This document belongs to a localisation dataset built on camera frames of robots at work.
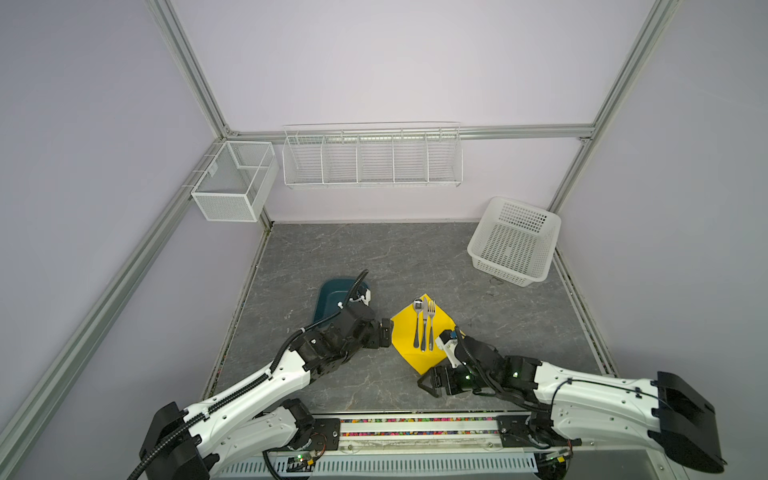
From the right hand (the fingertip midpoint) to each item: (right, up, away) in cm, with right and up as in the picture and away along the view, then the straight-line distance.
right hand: (428, 385), depth 76 cm
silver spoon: (-1, +17, +20) cm, 26 cm away
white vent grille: (-9, -17, -5) cm, 20 cm away
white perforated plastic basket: (+38, +38, +40) cm, 67 cm away
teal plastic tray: (-30, +20, +23) cm, 43 cm away
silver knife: (+1, +12, +19) cm, 22 cm away
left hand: (-13, +14, +3) cm, 19 cm away
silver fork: (+3, +15, +21) cm, 26 cm away
